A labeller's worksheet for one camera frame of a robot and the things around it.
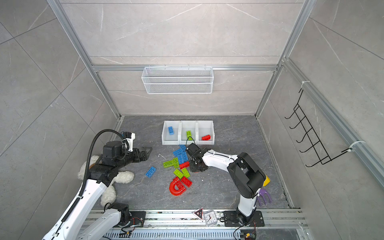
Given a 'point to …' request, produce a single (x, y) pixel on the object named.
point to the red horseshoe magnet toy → (181, 188)
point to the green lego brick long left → (174, 162)
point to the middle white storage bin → (188, 125)
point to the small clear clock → (210, 218)
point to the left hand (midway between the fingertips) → (144, 145)
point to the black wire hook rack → (320, 150)
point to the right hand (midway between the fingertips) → (194, 167)
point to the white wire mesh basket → (180, 80)
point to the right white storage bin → (205, 132)
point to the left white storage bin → (167, 138)
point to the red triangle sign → (200, 213)
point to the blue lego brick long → (177, 152)
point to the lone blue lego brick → (150, 172)
